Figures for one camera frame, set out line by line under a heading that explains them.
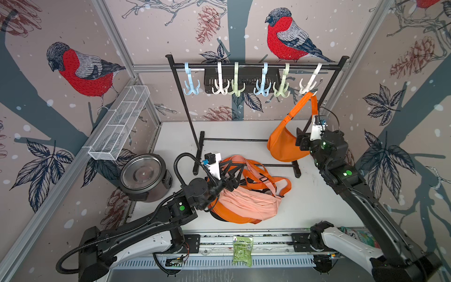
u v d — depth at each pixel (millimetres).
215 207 744
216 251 727
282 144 883
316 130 587
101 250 411
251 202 721
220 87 685
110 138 728
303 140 611
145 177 796
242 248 714
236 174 608
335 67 608
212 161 554
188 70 615
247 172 927
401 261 370
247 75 644
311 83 669
